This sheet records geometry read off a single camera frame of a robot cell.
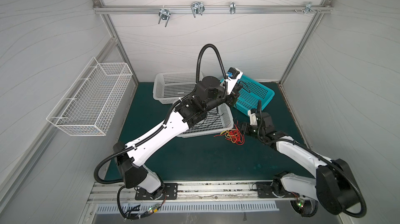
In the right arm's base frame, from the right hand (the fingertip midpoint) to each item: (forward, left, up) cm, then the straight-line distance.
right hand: (240, 125), depth 87 cm
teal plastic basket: (+34, -11, -8) cm, 36 cm away
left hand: (-1, +6, +34) cm, 34 cm away
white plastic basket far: (+37, +49, -8) cm, 62 cm away
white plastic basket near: (+8, +9, -8) cm, 14 cm away
